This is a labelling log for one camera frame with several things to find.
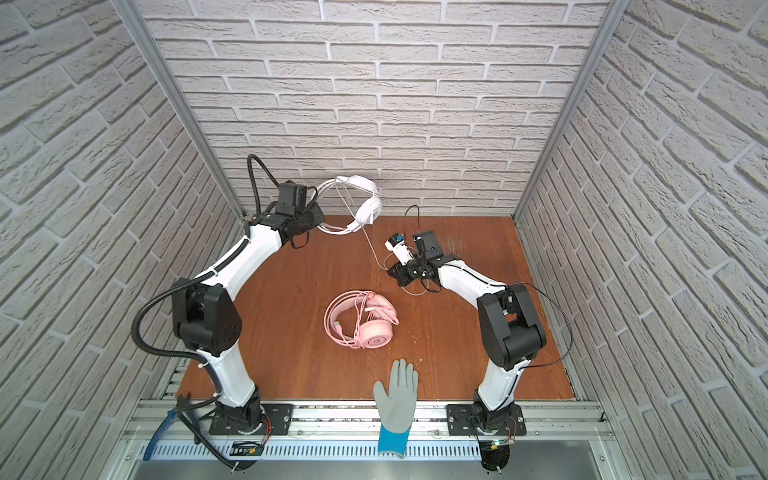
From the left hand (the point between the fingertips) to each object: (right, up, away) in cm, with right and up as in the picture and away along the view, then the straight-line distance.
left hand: (321, 207), depth 90 cm
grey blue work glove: (+23, -54, -14) cm, 61 cm away
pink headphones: (+18, -35, -9) cm, 40 cm away
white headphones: (+15, -2, -8) cm, 17 cm away
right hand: (+22, -19, +1) cm, 29 cm away
